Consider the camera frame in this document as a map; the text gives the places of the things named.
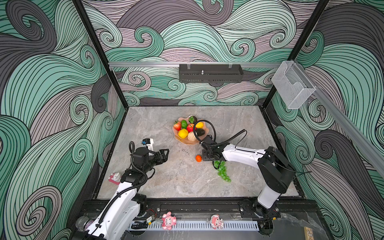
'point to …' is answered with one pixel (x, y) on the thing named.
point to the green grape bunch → (221, 166)
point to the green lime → (184, 124)
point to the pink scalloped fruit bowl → (186, 140)
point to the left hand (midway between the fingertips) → (164, 150)
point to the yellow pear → (199, 125)
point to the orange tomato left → (198, 158)
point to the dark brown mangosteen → (192, 119)
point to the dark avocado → (200, 132)
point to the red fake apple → (190, 127)
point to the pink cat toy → (168, 221)
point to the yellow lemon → (183, 133)
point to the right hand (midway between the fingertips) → (206, 155)
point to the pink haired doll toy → (216, 222)
